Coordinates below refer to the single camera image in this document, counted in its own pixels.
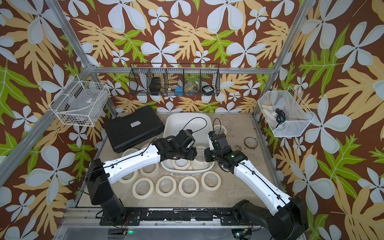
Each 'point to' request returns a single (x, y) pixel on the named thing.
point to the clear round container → (191, 87)
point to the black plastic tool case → (132, 127)
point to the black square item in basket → (207, 90)
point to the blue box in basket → (179, 91)
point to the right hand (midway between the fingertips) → (205, 151)
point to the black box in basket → (155, 85)
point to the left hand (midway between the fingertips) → (196, 151)
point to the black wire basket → (172, 79)
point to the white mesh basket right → (298, 115)
